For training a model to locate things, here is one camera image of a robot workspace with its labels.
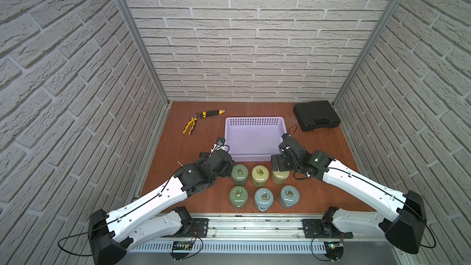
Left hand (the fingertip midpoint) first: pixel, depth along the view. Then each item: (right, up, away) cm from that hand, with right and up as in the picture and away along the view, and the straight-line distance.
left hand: (223, 155), depth 76 cm
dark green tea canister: (+7, -9, +3) cm, 12 cm away
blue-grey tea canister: (+17, -17, -2) cm, 25 cm away
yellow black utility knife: (-11, +20, +38) cm, 44 cm away
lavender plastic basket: (+16, +5, +19) cm, 26 cm away
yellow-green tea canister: (+16, -9, +3) cm, 19 cm away
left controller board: (-17, -36, -3) cm, 40 cm away
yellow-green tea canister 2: (+25, -11, +5) cm, 28 cm away
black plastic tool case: (+54, +18, +35) cm, 67 cm away
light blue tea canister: (+28, -17, -2) cm, 33 cm away
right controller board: (+45, -37, -5) cm, 58 cm away
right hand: (+26, -2, +3) cm, 26 cm away
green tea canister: (+6, -17, -2) cm, 18 cm away
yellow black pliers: (-23, +15, +33) cm, 43 cm away
